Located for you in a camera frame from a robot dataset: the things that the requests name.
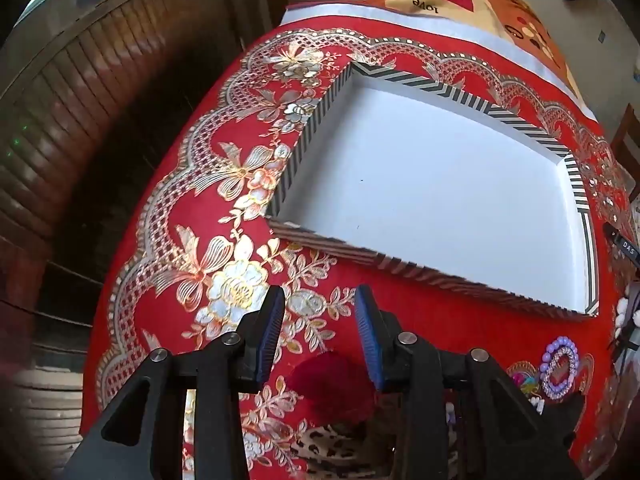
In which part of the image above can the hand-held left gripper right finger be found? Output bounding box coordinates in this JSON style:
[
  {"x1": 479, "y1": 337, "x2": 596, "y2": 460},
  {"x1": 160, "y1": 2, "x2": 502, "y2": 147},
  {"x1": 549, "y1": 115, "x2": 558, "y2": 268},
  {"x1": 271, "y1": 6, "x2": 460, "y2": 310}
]
[{"x1": 354, "y1": 285, "x2": 583, "y2": 480}]

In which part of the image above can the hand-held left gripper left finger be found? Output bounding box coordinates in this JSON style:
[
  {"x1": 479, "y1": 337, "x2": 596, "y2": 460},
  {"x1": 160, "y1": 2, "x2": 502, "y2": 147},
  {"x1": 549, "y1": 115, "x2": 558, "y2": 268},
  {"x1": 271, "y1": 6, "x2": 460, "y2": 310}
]
[{"x1": 60, "y1": 285, "x2": 286, "y2": 480}]

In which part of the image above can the leopard print scrunchie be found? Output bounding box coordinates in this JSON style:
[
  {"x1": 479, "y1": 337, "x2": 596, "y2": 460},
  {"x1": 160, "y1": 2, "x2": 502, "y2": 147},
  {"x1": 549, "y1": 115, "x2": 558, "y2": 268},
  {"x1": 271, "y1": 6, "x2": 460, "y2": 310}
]
[{"x1": 290, "y1": 422, "x2": 401, "y2": 478}]

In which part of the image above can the pink woven bangle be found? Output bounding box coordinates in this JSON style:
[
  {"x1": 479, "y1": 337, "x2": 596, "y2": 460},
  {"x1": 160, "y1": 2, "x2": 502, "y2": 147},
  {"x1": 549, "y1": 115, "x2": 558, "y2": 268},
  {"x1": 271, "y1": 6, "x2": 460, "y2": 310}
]
[{"x1": 547, "y1": 346, "x2": 580, "y2": 396}]

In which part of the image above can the turquoise beaded bracelet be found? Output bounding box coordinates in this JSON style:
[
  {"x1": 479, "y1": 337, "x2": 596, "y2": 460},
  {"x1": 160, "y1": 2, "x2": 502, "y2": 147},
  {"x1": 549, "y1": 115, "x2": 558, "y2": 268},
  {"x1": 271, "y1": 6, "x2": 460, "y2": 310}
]
[{"x1": 506, "y1": 362, "x2": 541, "y2": 398}]

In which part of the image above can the striped white tray box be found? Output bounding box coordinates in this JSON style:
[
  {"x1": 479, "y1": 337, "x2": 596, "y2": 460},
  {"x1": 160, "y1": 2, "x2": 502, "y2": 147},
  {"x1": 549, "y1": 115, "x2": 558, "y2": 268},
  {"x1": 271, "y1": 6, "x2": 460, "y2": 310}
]
[{"x1": 265, "y1": 60, "x2": 599, "y2": 322}]

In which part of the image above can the dark red velvet scrunchie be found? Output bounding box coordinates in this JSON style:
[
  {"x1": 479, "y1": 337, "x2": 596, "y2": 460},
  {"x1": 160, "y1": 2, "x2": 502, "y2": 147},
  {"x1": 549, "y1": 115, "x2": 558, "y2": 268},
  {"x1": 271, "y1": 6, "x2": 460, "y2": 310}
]
[{"x1": 287, "y1": 352, "x2": 378, "y2": 426}]

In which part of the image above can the red gold floral tablecloth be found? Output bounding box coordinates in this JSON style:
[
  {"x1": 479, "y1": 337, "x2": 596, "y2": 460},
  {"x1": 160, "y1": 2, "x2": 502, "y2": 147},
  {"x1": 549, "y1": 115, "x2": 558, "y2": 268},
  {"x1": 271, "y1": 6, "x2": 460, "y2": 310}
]
[{"x1": 80, "y1": 4, "x2": 640, "y2": 480}]

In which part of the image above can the wooden chair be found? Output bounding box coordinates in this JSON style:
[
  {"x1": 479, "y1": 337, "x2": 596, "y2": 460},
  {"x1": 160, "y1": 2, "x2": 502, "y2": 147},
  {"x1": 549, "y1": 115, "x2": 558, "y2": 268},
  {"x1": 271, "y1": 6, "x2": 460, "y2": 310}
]
[{"x1": 611, "y1": 102, "x2": 640, "y2": 186}]

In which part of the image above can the orange yellow printed blanket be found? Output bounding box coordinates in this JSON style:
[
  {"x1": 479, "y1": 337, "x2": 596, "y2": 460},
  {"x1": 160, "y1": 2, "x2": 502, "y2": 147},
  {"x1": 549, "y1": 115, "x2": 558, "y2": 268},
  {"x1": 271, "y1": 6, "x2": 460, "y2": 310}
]
[{"x1": 364, "y1": 0, "x2": 586, "y2": 106}]

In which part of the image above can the wooden louvre window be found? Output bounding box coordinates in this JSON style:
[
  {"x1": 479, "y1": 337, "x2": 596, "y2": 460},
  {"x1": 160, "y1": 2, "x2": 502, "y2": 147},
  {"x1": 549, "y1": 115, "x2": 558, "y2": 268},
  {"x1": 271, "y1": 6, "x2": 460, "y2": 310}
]
[{"x1": 0, "y1": 0, "x2": 271, "y2": 241}]

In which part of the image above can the purple bead bracelet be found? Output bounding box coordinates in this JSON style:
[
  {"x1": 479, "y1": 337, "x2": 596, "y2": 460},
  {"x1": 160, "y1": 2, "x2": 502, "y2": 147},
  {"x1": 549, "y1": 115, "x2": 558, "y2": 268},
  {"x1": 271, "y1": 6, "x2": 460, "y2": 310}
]
[{"x1": 540, "y1": 336, "x2": 581, "y2": 402}]

